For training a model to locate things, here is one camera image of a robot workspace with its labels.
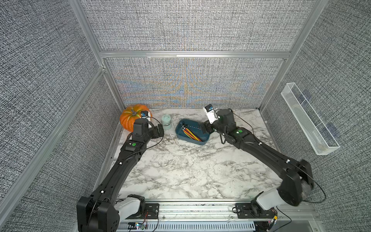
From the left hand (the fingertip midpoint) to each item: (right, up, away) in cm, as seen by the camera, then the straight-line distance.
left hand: (157, 123), depth 80 cm
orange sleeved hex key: (+19, -8, +24) cm, 31 cm away
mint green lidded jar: (+2, +2, +21) cm, 22 cm away
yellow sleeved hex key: (+21, -8, +23) cm, 32 cm away
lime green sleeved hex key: (+18, -8, +24) cm, 31 cm away
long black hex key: (+20, -6, +24) cm, 32 cm away
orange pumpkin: (-23, +5, +20) cm, 31 cm away
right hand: (+27, +5, 0) cm, 27 cm away
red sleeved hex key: (+24, -11, +21) cm, 34 cm away
